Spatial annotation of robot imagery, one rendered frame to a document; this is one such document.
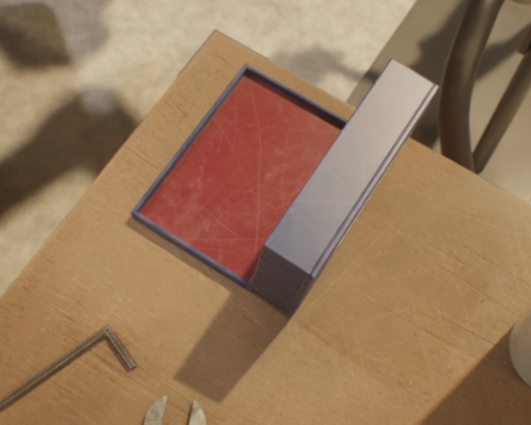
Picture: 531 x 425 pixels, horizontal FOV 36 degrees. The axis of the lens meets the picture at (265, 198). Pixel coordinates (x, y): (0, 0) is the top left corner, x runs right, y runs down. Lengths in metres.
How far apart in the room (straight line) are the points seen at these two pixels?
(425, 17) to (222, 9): 0.32
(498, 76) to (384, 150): 0.76
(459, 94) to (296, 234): 0.33
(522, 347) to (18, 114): 0.87
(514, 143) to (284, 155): 0.63
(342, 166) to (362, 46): 0.77
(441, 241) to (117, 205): 0.25
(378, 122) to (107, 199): 0.23
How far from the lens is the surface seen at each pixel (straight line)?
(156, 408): 0.59
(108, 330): 0.61
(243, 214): 0.63
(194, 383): 0.60
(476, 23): 0.78
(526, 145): 1.24
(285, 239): 0.50
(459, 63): 0.78
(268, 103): 0.67
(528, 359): 0.59
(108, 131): 1.22
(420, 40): 1.29
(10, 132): 1.25
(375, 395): 0.60
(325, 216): 0.51
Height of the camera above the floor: 1.06
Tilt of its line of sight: 67 degrees down
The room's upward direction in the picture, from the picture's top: straight up
